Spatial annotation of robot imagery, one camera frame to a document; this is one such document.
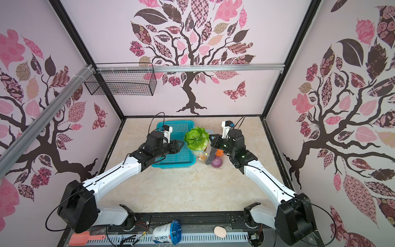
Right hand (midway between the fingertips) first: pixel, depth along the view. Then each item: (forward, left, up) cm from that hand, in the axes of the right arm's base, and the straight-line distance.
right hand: (209, 134), depth 78 cm
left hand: (-2, +15, -7) cm, 16 cm away
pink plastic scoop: (-42, +60, -22) cm, 76 cm away
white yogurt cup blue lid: (-41, +18, -15) cm, 47 cm away
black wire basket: (+38, +53, +9) cm, 66 cm away
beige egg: (-40, -4, -23) cm, 46 cm away
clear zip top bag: (-5, -2, -17) cm, 17 cm away
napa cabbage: (-4, +7, +1) cm, 8 cm away
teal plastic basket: (0, +16, -25) cm, 30 cm away
